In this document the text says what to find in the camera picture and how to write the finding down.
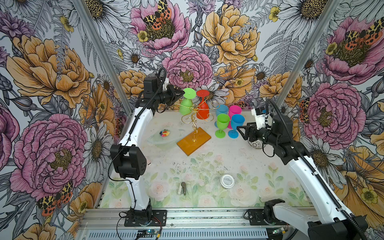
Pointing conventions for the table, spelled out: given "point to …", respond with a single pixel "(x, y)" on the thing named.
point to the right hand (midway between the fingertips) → (242, 130)
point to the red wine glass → (202, 108)
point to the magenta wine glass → (233, 110)
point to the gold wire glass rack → (191, 116)
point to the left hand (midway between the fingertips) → (185, 95)
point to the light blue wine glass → (221, 109)
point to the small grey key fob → (182, 189)
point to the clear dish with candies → (165, 136)
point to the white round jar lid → (227, 181)
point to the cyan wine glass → (237, 120)
